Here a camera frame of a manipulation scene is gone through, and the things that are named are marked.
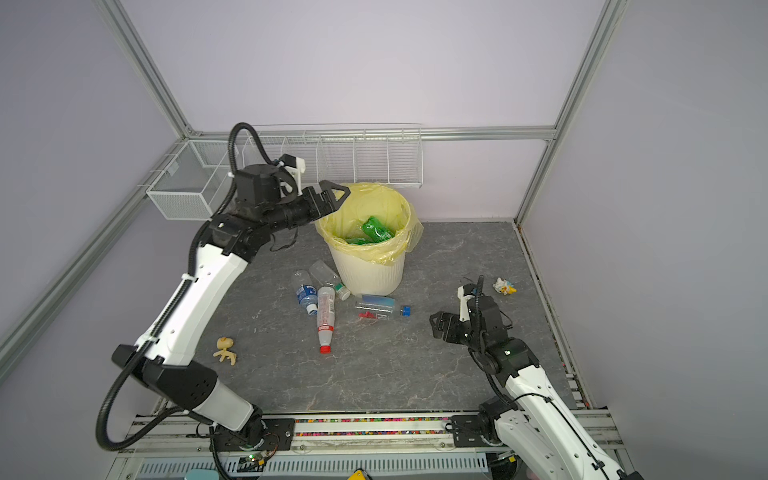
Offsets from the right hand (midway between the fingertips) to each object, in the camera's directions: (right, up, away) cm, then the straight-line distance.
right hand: (444, 321), depth 79 cm
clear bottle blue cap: (-11, 0, +13) cm, 17 cm away
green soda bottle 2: (-24, +22, +5) cm, 32 cm away
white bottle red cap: (-34, -1, +10) cm, 36 cm away
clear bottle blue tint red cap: (-19, +2, +11) cm, 22 cm away
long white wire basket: (-20, +54, +27) cm, 63 cm away
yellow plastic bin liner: (-17, +34, +15) cm, 41 cm away
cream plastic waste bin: (-22, +11, +10) cm, 26 cm away
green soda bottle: (-19, +25, +13) cm, 34 cm away
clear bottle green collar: (-37, +10, +21) cm, 43 cm away
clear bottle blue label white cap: (-41, +4, +14) cm, 44 cm away
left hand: (-26, +30, -12) cm, 42 cm away
